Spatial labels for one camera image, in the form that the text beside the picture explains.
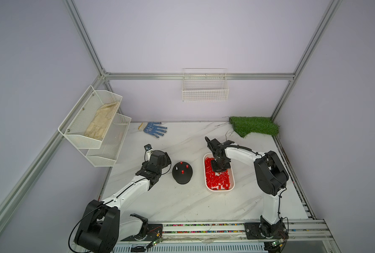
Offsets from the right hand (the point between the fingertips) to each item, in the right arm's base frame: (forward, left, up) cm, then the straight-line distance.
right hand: (220, 172), depth 93 cm
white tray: (-8, -5, +6) cm, 11 cm away
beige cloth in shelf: (+16, +63, +30) cm, 72 cm away
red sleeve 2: (+1, +23, +11) cm, 25 cm away
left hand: (+4, +36, +10) cm, 37 cm away
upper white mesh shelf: (+11, +69, +31) cm, 77 cm away
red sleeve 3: (-5, +22, +11) cm, 25 cm away
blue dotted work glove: (+36, +47, +1) cm, 60 cm away
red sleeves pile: (-6, +3, +1) cm, 7 cm away
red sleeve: (-2, +19, +11) cm, 22 cm away
